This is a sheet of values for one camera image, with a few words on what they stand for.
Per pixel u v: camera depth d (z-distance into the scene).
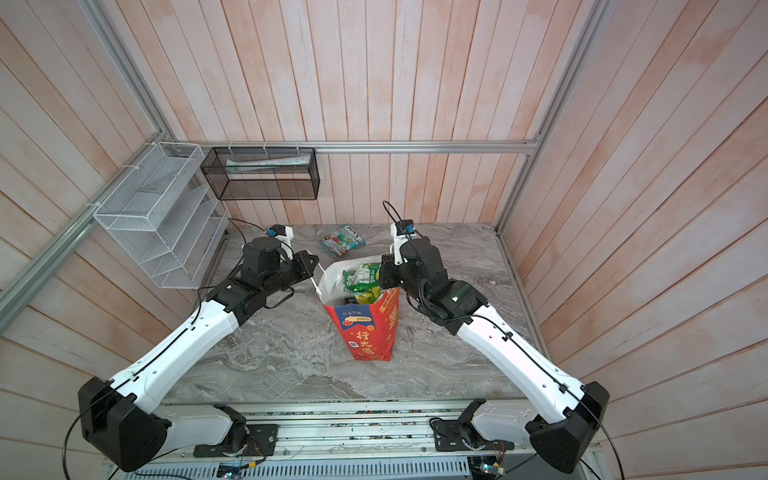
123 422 0.37
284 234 0.69
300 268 0.67
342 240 1.14
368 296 0.83
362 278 0.80
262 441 0.73
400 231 0.58
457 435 0.73
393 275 0.61
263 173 1.04
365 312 0.70
